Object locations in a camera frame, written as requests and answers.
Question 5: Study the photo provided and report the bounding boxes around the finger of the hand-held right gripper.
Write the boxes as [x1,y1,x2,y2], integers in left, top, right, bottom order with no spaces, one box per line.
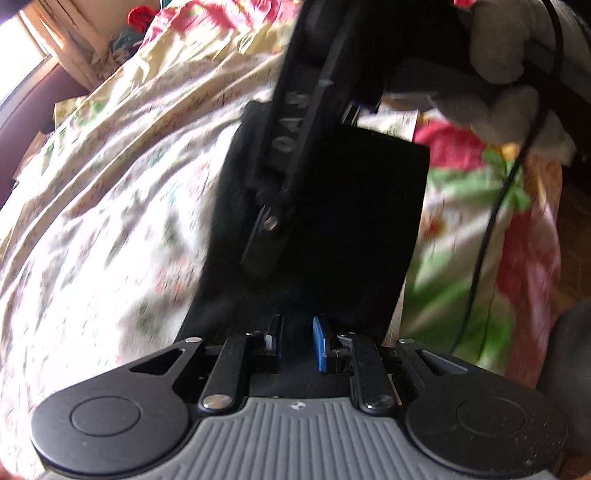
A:
[344,97,382,126]
[240,194,297,280]

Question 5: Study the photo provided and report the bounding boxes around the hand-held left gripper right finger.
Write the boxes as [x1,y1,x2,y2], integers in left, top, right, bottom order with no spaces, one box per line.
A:
[313,316,468,417]

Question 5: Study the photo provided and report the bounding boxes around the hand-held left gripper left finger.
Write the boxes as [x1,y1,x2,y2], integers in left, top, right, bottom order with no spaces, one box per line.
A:
[124,314,284,416]

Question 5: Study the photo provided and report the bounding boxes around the black pants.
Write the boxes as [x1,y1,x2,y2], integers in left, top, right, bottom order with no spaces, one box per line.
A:
[175,99,431,401]

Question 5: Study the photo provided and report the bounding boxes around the person's right hand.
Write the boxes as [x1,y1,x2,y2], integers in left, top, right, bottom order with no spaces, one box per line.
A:
[427,0,578,163]

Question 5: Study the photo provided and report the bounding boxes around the white small-floral blanket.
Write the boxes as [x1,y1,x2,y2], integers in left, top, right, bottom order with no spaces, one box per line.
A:
[0,28,296,480]

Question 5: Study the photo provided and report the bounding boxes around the bright pink floral bedsheet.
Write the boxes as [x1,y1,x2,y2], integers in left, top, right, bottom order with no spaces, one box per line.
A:
[139,0,565,393]

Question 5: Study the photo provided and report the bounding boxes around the pile of colourful clothes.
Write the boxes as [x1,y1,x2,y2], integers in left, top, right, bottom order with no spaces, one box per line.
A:
[108,2,160,54]

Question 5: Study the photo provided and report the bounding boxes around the dark grey cloth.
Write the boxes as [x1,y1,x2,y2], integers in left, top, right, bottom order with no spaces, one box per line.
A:
[538,302,591,464]

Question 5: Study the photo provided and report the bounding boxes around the maroon padded headboard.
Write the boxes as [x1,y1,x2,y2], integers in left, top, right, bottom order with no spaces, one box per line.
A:
[0,60,93,208]

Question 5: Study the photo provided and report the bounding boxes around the cream window curtain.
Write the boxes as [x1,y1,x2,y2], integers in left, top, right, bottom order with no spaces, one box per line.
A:
[18,0,118,92]

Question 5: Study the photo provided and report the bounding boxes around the window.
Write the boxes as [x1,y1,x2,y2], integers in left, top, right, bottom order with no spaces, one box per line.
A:
[0,9,52,109]

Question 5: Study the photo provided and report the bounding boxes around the black cable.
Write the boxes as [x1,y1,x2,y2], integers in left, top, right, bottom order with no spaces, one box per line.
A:
[450,0,566,357]

